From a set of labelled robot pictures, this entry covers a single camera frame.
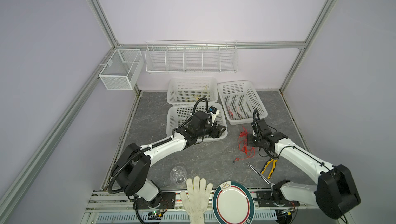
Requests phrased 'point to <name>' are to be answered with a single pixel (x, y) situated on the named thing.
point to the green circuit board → (157, 214)
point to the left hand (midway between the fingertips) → (221, 127)
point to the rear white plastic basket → (188, 91)
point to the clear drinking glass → (178, 175)
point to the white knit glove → (197, 201)
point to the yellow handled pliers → (267, 163)
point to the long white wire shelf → (192, 57)
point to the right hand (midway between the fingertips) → (252, 140)
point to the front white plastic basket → (177, 115)
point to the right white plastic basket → (240, 99)
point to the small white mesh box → (125, 70)
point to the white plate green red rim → (233, 203)
